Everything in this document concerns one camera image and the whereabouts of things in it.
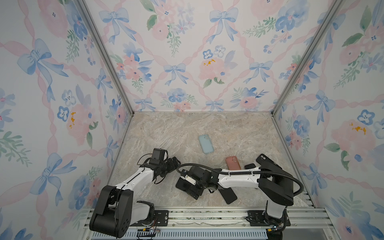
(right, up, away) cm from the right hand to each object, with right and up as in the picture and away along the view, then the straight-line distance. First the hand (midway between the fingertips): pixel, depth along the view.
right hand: (191, 184), depth 85 cm
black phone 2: (+20, -5, -3) cm, 21 cm away
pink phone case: (+25, +10, +8) cm, 29 cm away
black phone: (+1, +1, -10) cm, 10 cm away
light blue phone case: (+10, +21, +19) cm, 29 cm away
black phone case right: (+45, +11, +10) cm, 48 cm away
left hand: (-9, +10, +4) cm, 14 cm away
